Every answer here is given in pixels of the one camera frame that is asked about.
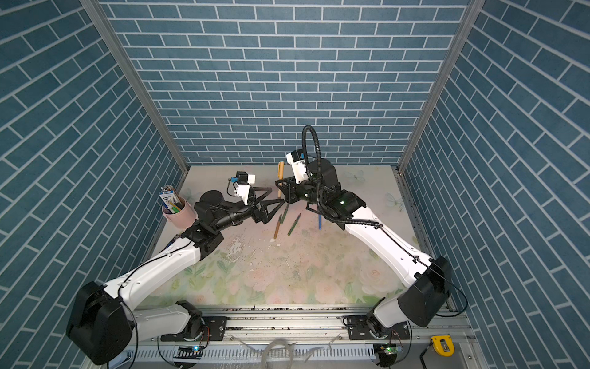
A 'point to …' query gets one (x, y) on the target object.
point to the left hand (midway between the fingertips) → (283, 199)
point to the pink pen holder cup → (183, 219)
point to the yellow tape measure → (442, 345)
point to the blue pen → (319, 221)
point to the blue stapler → (175, 237)
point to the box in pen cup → (170, 200)
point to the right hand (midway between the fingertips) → (280, 183)
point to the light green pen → (293, 224)
